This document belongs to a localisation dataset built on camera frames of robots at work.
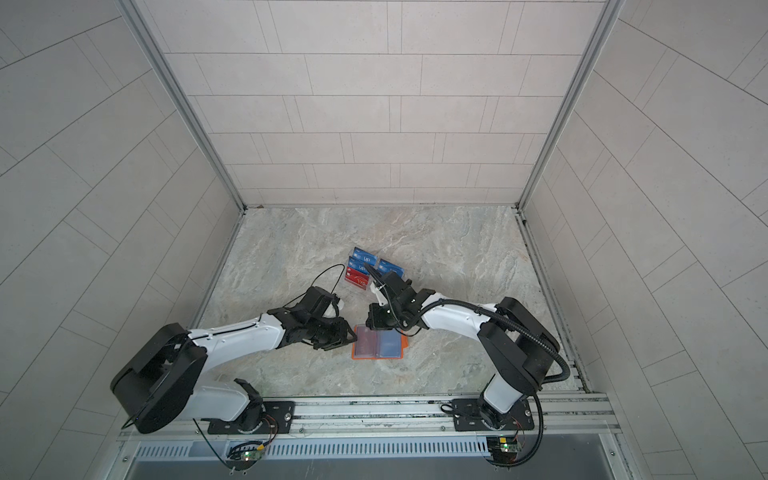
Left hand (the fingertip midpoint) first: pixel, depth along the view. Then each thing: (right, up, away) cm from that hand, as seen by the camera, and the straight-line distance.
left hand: (362, 338), depth 82 cm
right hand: (+1, +4, -1) cm, 4 cm away
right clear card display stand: (+6, +19, +6) cm, 21 cm away
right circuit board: (+35, -20, -15) cm, 43 cm away
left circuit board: (-22, -19, -17) cm, 34 cm away
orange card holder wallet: (+3, -2, 0) cm, 4 cm away
